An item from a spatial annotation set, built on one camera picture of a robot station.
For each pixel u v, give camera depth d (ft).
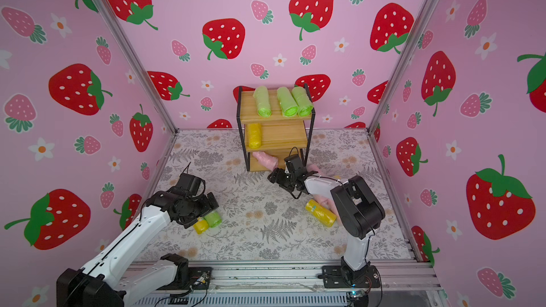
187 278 2.34
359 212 1.60
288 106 2.53
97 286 1.24
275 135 3.12
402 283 2.40
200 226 2.73
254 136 2.95
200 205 2.34
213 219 2.79
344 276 2.13
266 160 3.32
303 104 2.56
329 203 2.96
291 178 2.57
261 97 2.64
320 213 2.82
